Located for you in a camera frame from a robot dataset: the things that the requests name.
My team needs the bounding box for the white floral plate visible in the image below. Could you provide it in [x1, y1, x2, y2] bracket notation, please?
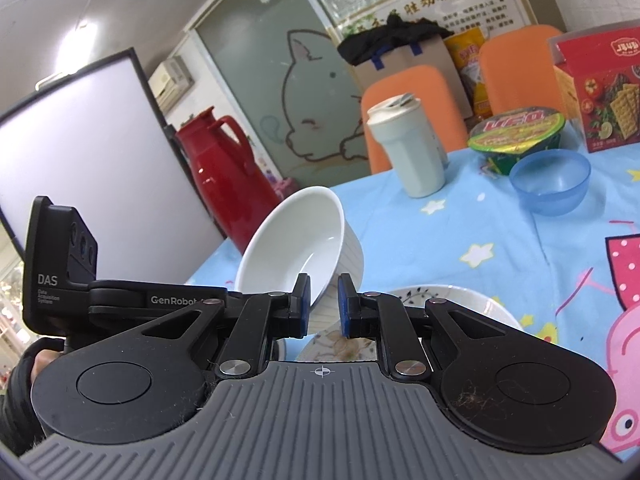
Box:
[294, 283, 525, 363]

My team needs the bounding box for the blue translucent plastic bowl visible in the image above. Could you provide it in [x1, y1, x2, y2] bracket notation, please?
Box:
[509, 148, 591, 217]

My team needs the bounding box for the white ceramic bowl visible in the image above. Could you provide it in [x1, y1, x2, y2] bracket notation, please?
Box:
[235, 186, 364, 334]

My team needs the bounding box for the left hand in dark sleeve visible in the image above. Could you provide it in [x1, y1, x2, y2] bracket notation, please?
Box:
[0, 337, 64, 456]

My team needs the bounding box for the blue cartoon tablecloth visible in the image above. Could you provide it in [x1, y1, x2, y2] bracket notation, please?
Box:
[198, 145, 639, 454]

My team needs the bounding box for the black framed whiteboard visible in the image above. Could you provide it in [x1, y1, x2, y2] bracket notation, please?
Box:
[1, 48, 222, 266]

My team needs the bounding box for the red thermos jug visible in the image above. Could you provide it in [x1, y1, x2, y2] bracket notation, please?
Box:
[177, 107, 280, 252]

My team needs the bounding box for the white air conditioner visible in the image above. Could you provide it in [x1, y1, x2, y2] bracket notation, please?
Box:
[148, 56, 193, 104]

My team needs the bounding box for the green instant noodle cup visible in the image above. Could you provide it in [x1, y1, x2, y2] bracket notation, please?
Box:
[468, 106, 565, 176]

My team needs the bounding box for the white travel tumbler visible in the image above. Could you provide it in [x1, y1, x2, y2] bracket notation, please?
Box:
[367, 93, 447, 198]

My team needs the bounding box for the right orange chair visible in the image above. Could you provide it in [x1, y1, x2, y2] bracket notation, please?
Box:
[480, 25, 566, 115]

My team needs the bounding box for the orange chair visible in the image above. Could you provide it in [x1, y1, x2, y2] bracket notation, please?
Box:
[480, 25, 566, 115]
[360, 65, 469, 174]

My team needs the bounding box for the left orange chair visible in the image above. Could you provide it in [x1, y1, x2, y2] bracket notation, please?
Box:
[360, 65, 469, 174]

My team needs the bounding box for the red cracker box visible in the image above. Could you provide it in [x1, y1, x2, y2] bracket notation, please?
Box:
[549, 20, 640, 153]

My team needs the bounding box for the brown paper bag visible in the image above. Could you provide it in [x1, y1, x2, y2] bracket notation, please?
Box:
[354, 36, 474, 119]

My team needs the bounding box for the yellow snack bag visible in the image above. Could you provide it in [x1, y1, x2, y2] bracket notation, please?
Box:
[444, 27, 492, 118]

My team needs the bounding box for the black cloth on bag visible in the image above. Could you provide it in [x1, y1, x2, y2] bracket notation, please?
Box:
[337, 14, 454, 66]

